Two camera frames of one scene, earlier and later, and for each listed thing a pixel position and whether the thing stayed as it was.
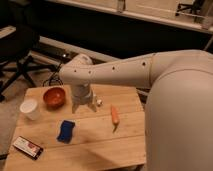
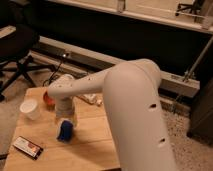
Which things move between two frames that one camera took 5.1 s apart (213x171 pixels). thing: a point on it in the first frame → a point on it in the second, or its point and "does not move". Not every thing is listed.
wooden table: [110, 138] does not move
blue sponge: [66, 131] does not move
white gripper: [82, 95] → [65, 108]
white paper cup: [29, 108] does not move
